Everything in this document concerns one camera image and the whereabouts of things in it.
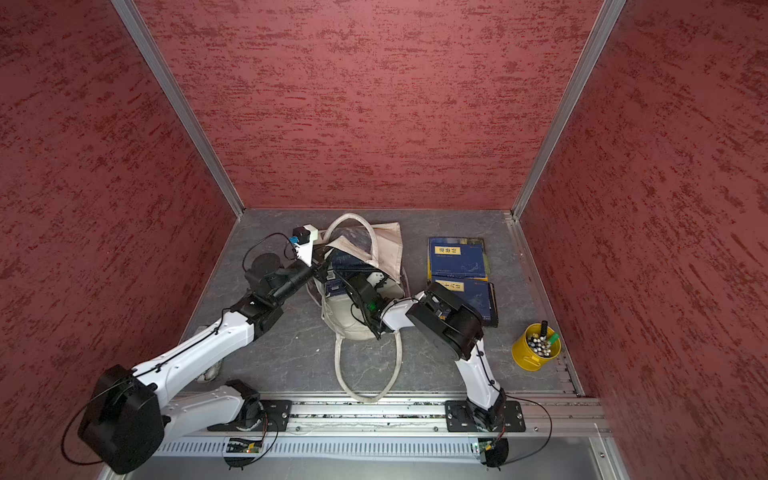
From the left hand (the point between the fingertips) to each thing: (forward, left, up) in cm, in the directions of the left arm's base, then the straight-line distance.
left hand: (337, 247), depth 75 cm
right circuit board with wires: (-41, -40, -29) cm, 64 cm away
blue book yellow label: (+15, -37, -24) cm, 47 cm away
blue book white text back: (+9, +1, -22) cm, 24 cm away
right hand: (+4, +1, -23) cm, 23 cm away
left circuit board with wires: (-41, +23, -31) cm, 56 cm away
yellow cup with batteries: (-21, -49, -11) cm, 55 cm away
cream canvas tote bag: (+1, -10, -2) cm, 11 cm away
